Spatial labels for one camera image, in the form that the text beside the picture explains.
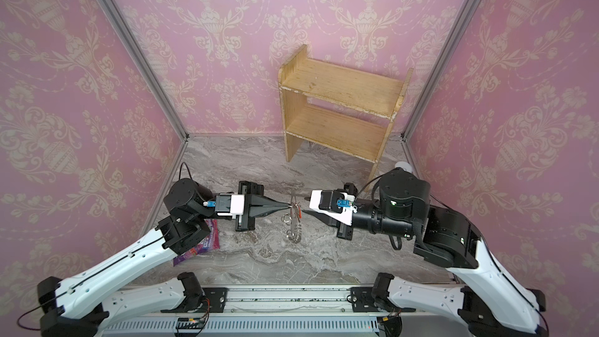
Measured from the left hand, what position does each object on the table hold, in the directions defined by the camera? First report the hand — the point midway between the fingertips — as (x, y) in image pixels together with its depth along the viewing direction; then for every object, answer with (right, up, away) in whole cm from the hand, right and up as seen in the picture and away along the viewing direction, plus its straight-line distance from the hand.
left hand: (286, 208), depth 47 cm
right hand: (+5, +2, +1) cm, 5 cm away
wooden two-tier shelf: (+20, +33, +65) cm, 76 cm away
